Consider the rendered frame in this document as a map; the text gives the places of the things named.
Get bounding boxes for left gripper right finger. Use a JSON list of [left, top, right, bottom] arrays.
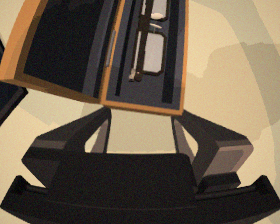
[[171, 109, 254, 186]]

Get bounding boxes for black glasses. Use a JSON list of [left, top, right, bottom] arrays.
[[129, 0, 169, 82]]

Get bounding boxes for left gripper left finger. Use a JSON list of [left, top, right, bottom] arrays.
[[30, 106, 112, 153]]

